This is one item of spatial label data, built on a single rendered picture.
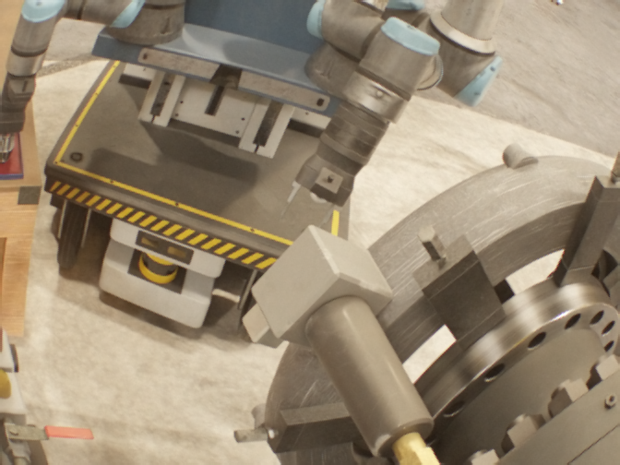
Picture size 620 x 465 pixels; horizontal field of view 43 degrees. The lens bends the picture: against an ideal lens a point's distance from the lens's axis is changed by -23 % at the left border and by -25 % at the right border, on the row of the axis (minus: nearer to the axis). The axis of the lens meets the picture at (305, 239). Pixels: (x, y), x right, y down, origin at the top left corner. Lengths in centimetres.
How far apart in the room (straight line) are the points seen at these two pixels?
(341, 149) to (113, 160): 76
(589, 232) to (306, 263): 41
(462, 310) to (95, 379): 100
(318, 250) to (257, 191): 97
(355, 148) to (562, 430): 57
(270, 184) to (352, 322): 105
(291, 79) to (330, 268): 82
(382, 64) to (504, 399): 51
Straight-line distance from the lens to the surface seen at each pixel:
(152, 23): 180
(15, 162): 165
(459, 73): 172
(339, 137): 133
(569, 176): 120
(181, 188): 196
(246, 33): 195
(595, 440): 104
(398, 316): 112
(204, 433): 191
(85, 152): 198
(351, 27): 146
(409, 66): 132
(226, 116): 215
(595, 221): 120
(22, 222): 166
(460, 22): 168
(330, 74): 181
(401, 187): 289
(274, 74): 182
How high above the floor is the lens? 143
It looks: 35 degrees down
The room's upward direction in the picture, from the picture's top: 24 degrees clockwise
